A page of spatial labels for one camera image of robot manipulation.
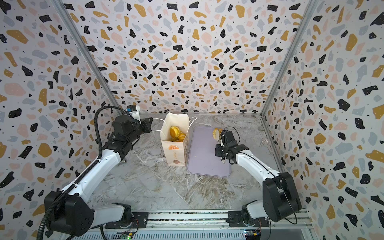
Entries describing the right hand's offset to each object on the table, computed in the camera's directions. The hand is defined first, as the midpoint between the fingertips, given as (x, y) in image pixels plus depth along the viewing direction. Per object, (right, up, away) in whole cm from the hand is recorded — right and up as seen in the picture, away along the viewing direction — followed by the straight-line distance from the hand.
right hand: (216, 146), depth 88 cm
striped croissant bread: (-21, +6, +3) cm, 22 cm away
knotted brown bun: (+1, +7, +7) cm, 10 cm away
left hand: (-35, +17, -12) cm, 40 cm away
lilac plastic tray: (-9, -10, +7) cm, 15 cm away
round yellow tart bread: (-25, +9, -1) cm, 26 cm away
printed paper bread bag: (-23, -2, -9) cm, 25 cm away
